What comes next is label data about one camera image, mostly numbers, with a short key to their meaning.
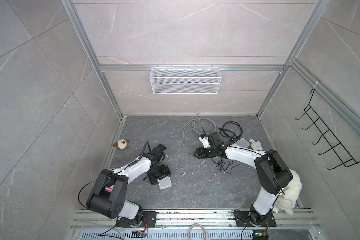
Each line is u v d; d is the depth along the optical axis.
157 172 0.74
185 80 1.01
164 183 0.81
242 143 1.02
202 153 0.82
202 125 1.14
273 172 0.48
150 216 0.75
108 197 0.43
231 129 1.11
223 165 0.92
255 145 0.98
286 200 0.70
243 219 0.73
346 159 0.59
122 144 1.00
